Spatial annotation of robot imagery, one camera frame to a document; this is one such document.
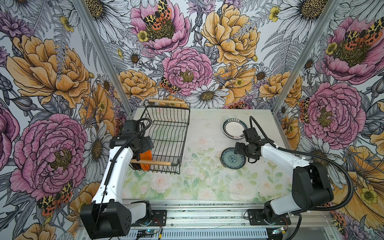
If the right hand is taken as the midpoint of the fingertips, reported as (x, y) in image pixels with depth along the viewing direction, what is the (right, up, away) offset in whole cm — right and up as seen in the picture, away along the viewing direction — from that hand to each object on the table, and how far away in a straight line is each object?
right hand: (243, 156), depth 90 cm
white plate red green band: (-2, +15, +19) cm, 25 cm away
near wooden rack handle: (-49, +1, -17) cm, 52 cm away
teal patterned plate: (-6, -4, +4) cm, 8 cm away
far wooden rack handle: (-55, +37, +29) cm, 72 cm away
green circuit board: (-50, -32, -19) cm, 63 cm away
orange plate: (-58, -1, +4) cm, 58 cm away
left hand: (-55, +4, -12) cm, 57 cm away
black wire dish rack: (-50, +21, +22) cm, 58 cm away
